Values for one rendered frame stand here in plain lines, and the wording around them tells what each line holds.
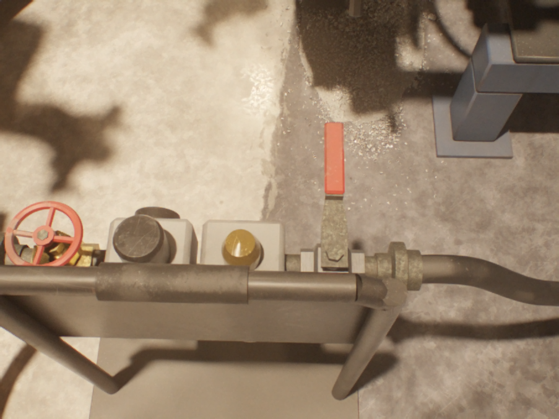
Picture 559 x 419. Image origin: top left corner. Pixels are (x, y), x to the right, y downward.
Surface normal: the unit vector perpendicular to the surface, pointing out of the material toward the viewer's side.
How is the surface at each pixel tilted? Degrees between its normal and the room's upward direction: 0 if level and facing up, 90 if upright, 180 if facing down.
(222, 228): 0
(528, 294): 60
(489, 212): 0
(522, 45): 0
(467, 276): 48
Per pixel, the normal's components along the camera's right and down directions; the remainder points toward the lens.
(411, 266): 0.00, -0.26
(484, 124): -0.03, 0.91
